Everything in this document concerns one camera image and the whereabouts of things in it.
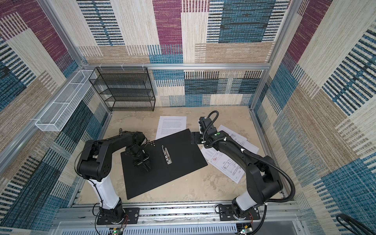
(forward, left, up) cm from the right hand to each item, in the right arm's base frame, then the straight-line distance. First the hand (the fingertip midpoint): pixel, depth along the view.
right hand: (198, 138), depth 88 cm
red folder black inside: (-7, +17, -11) cm, 21 cm away
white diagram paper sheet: (-13, -16, -12) cm, 24 cm away
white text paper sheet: (+20, +20, -11) cm, 30 cm away
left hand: (-11, +29, -11) cm, 33 cm away
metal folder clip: (-4, +20, -11) cm, 24 cm away
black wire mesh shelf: (+43, +52, +5) cm, 68 cm away
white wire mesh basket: (+1, +69, +22) cm, 73 cm away
